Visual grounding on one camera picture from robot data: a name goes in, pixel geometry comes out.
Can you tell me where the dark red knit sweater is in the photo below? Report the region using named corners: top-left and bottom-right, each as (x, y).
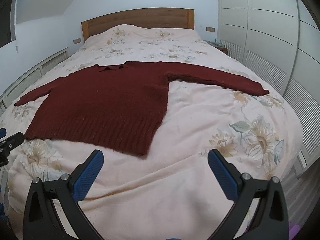
top-left (16, 61), bottom-right (268, 156)

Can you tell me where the floral cream duvet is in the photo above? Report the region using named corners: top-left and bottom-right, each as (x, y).
top-left (0, 24), bottom-right (304, 240)

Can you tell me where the wooden bedside table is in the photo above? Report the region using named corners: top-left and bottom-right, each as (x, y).
top-left (207, 41), bottom-right (228, 55)

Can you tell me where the white louvered wardrobe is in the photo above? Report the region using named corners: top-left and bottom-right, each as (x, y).
top-left (218, 0), bottom-right (319, 176)

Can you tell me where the wooden headboard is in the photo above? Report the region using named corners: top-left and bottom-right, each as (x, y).
top-left (81, 8), bottom-right (195, 41)

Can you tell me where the left wall switch plate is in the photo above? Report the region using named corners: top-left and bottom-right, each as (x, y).
top-left (73, 38), bottom-right (81, 44)

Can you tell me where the wall switch plate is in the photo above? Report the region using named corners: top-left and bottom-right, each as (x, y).
top-left (73, 38), bottom-right (81, 44)
top-left (206, 27), bottom-right (215, 33)

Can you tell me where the right wall switch plate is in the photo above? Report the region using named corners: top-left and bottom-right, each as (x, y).
top-left (206, 27), bottom-right (215, 33)

